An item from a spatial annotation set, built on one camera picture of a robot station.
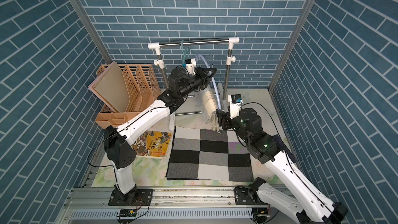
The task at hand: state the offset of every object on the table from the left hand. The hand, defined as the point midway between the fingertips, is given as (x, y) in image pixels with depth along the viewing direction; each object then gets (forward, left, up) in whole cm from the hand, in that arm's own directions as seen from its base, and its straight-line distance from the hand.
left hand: (222, 70), depth 66 cm
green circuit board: (-46, +43, -49) cm, 80 cm away
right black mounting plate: (-40, -12, -44) cm, 61 cm away
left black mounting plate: (-41, +37, -39) cm, 68 cm away
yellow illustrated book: (-14, +38, -44) cm, 60 cm away
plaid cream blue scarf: (-8, +5, -17) cm, 20 cm away
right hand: (-12, -1, -12) cm, 17 cm away
